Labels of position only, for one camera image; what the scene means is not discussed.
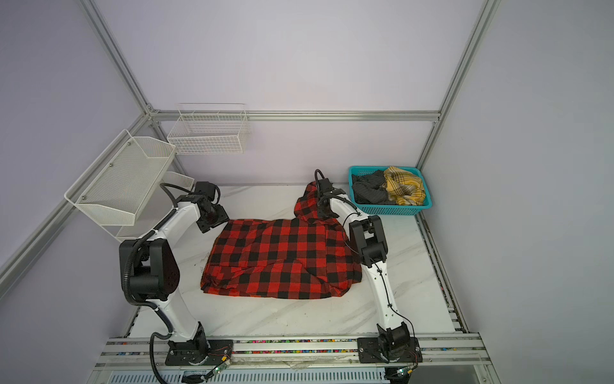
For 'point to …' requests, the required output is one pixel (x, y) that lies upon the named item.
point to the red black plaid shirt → (306, 257)
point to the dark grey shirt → (368, 188)
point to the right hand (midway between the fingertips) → (325, 211)
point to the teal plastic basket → (388, 210)
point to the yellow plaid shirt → (404, 187)
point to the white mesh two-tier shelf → (128, 190)
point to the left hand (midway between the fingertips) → (217, 222)
